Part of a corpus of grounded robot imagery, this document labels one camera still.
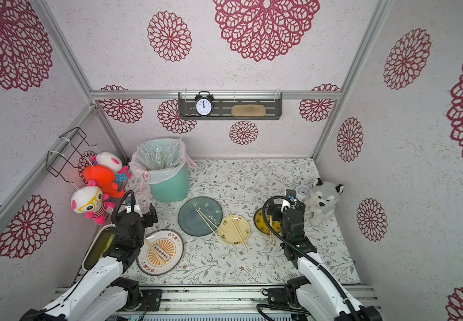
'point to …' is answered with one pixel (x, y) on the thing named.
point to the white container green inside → (104, 238)
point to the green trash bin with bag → (162, 164)
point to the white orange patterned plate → (169, 246)
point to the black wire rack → (65, 152)
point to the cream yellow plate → (230, 236)
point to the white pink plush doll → (114, 162)
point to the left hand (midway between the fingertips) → (141, 208)
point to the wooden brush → (248, 110)
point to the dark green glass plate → (193, 223)
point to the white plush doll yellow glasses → (91, 200)
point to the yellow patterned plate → (261, 223)
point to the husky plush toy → (320, 203)
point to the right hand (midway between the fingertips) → (284, 196)
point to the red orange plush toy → (103, 176)
